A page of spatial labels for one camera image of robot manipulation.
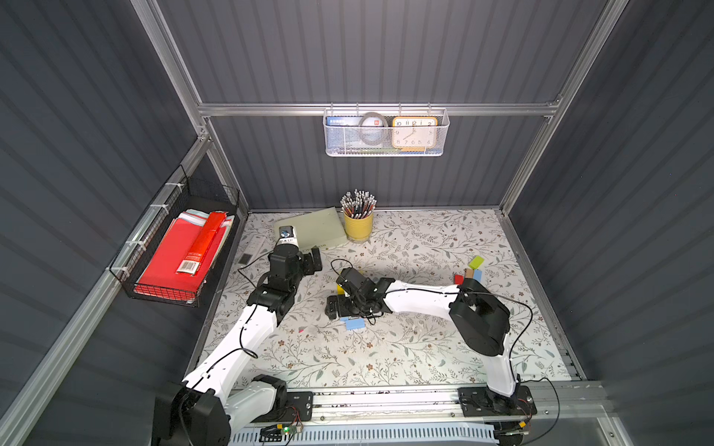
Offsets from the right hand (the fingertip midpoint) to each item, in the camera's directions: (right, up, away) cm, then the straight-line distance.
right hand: (334, 315), depth 86 cm
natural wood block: (+48, +11, +14) cm, 51 cm away
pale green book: (-11, +27, +26) cm, 39 cm away
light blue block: (+6, -3, +1) cm, 7 cm away
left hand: (-9, +21, -6) cm, 23 cm away
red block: (+43, +9, +13) cm, 46 cm away
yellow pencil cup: (+7, +27, +17) cm, 33 cm away
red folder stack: (-41, +15, -19) cm, 47 cm away
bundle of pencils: (+7, +36, +12) cm, 39 cm away
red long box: (-34, +18, -18) cm, 42 cm away
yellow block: (+3, +10, -12) cm, 16 cm away
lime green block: (+52, +15, +19) cm, 57 cm away
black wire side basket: (-43, +37, -7) cm, 57 cm away
